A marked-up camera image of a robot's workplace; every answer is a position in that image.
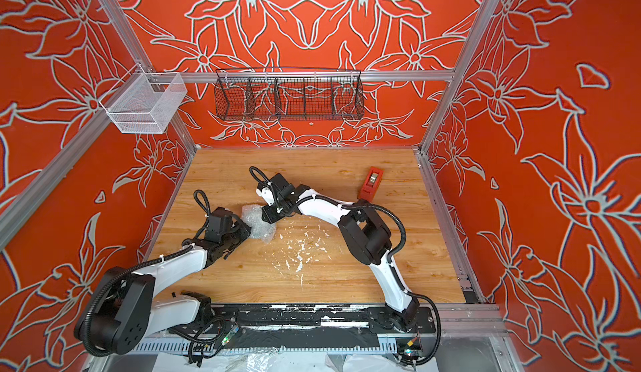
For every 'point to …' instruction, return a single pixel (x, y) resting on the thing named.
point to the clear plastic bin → (143, 103)
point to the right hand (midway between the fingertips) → (265, 210)
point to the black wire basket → (288, 94)
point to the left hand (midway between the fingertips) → (252, 224)
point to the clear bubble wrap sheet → (259, 228)
